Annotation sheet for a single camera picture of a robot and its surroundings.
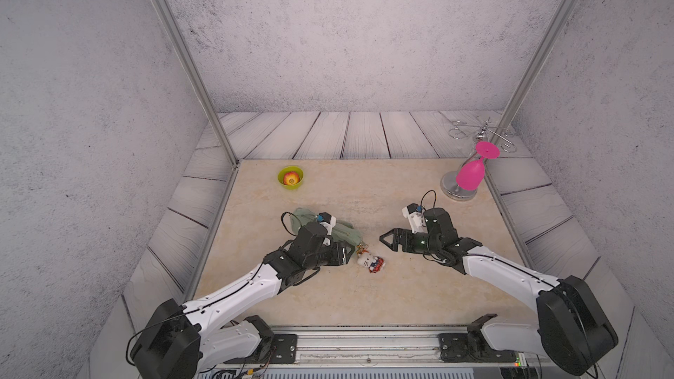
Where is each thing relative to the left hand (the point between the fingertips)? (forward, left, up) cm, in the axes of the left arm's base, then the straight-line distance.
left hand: (353, 251), depth 78 cm
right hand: (+5, -12, -2) cm, 13 cm away
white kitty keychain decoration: (+1, -7, -10) cm, 12 cm away
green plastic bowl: (+41, +28, -8) cm, 50 cm away
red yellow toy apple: (+36, +23, -7) cm, 43 cm away
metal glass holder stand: (+35, -45, +15) cm, 59 cm away
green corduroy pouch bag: (+7, +3, 0) cm, 8 cm away
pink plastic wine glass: (+25, -42, +6) cm, 49 cm away
